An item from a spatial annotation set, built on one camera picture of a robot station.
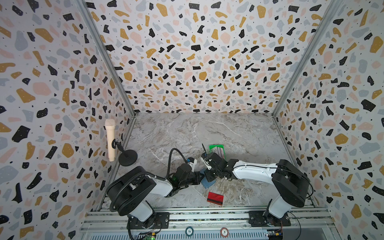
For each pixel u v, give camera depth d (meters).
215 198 0.81
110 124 0.74
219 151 0.97
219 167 0.68
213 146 1.01
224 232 0.71
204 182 0.84
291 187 0.45
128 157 0.94
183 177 0.71
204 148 1.03
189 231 0.71
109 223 0.73
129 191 0.45
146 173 0.50
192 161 0.82
